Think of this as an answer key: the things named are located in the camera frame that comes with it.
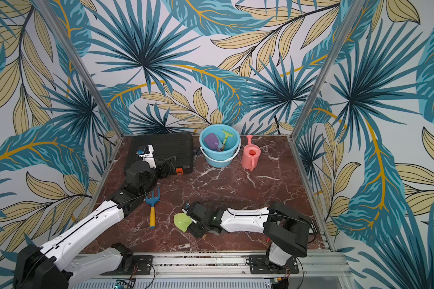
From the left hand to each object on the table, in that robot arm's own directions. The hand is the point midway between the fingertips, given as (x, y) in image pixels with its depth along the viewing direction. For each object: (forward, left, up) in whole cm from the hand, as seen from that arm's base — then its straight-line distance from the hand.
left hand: (167, 161), depth 77 cm
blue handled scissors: (+24, -9, -22) cm, 34 cm away
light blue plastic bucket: (+10, -23, -11) cm, 27 cm away
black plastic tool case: (+22, +1, -16) cm, 27 cm away
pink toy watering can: (+15, -40, -13) cm, 45 cm away
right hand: (-19, -12, -22) cm, 32 cm away
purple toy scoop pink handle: (+24, -19, -14) cm, 34 cm away
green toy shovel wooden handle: (-18, -6, -24) cm, 30 cm away
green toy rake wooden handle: (+27, -27, -10) cm, 40 cm away
